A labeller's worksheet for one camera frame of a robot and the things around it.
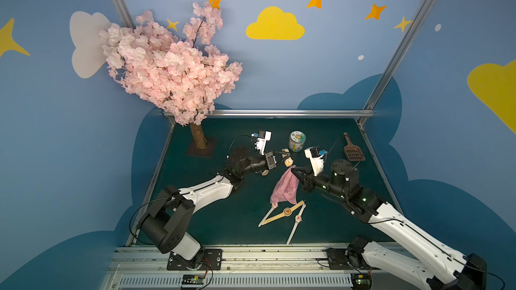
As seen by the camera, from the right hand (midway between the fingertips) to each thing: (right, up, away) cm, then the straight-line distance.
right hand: (295, 167), depth 72 cm
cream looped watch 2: (-10, -7, +26) cm, 29 cm away
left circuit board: (-38, -41, 0) cm, 56 cm away
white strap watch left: (-7, -20, +16) cm, 26 cm away
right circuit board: (+25, -43, +1) cm, 49 cm away
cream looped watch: (-2, +2, +1) cm, 3 cm away
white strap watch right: (+3, -24, +12) cm, 27 cm away
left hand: (-1, +5, 0) cm, 5 cm away
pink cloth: (-3, -8, +2) cm, 9 cm away
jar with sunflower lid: (+6, +9, +30) cm, 32 cm away
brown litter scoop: (+38, +3, +36) cm, 52 cm away
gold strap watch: (-1, -22, +14) cm, 26 cm away
